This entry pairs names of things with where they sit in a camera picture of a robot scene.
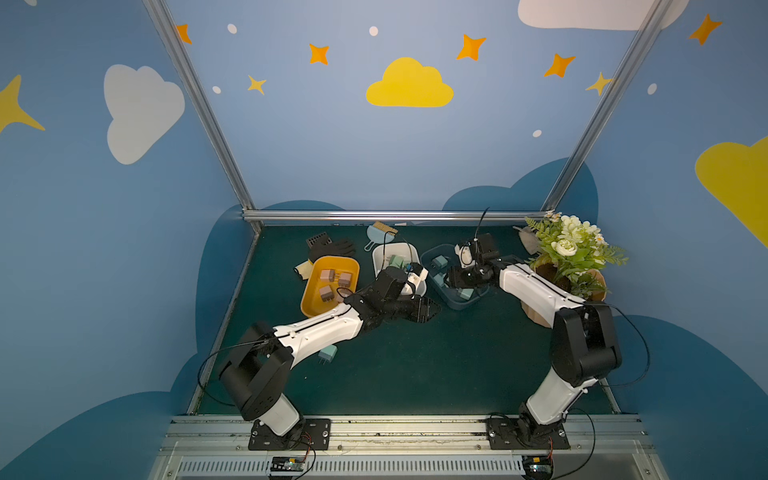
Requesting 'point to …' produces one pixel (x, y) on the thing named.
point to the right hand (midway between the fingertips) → (456, 276)
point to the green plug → (397, 261)
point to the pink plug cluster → (326, 293)
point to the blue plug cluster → (327, 354)
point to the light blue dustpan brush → (376, 233)
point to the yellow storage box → (328, 274)
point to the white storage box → (397, 254)
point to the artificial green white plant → (576, 250)
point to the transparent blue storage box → (449, 295)
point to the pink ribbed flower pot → (587, 285)
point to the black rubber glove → (321, 245)
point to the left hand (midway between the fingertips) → (437, 303)
